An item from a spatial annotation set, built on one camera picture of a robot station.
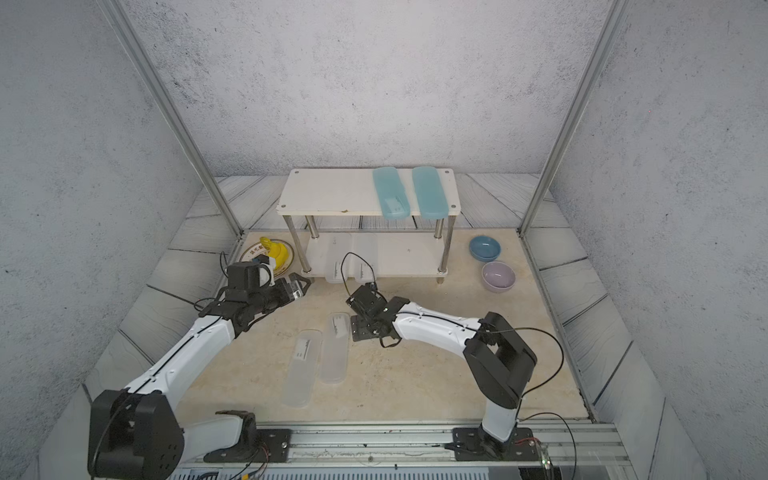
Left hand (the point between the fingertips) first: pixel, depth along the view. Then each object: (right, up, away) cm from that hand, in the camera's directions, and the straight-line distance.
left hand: (304, 286), depth 85 cm
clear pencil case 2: (+7, -19, +5) cm, 21 cm away
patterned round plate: (-26, +11, +30) cm, 41 cm away
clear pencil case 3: (+18, +8, -7) cm, 21 cm away
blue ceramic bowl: (+59, +11, +29) cm, 67 cm away
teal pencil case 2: (+25, +26, +1) cm, 36 cm away
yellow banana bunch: (-17, +10, +24) cm, 31 cm away
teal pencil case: (+36, +23, -3) cm, 42 cm away
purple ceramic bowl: (+61, +1, +19) cm, 64 cm away
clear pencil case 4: (+5, +12, +23) cm, 27 cm away
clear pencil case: (-1, -26, -1) cm, 26 cm away
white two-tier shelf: (+2, +18, +39) cm, 43 cm away
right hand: (+18, -12, +1) cm, 22 cm away
